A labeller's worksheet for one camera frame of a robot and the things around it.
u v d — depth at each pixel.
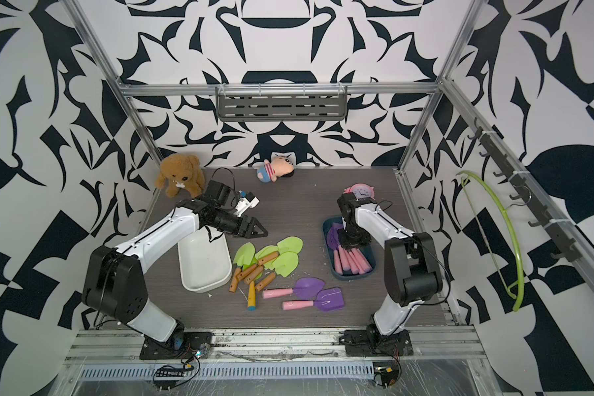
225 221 0.72
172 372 0.73
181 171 0.95
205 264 0.89
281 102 0.94
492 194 0.65
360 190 1.09
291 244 0.95
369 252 0.89
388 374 0.71
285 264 0.90
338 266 0.87
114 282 0.44
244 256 0.91
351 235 0.78
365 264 0.86
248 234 0.72
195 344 0.75
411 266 0.47
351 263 0.87
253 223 0.74
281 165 1.11
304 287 0.85
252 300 0.79
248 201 0.78
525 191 0.55
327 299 0.82
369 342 0.72
